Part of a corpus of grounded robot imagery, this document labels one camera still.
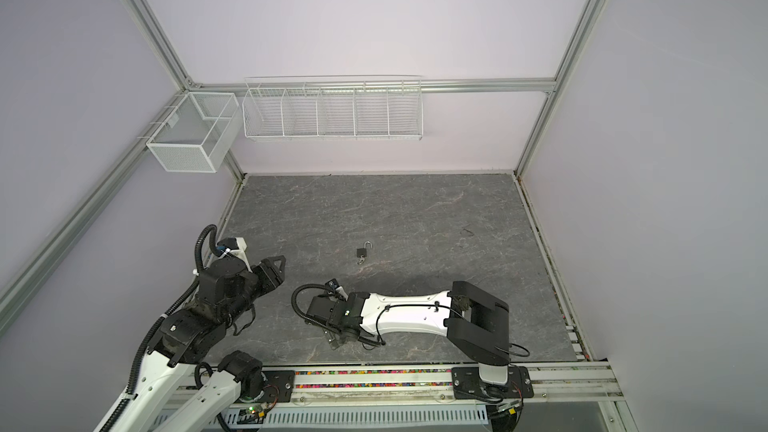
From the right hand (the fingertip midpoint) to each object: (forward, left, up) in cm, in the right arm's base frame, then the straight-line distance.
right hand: (347, 325), depth 80 cm
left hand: (+9, +16, +17) cm, 25 cm away
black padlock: (+25, -2, -4) cm, 26 cm away
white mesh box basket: (+56, +54, +22) cm, 81 cm away
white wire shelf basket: (+62, +8, +27) cm, 68 cm away
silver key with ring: (+22, -2, -4) cm, 22 cm away
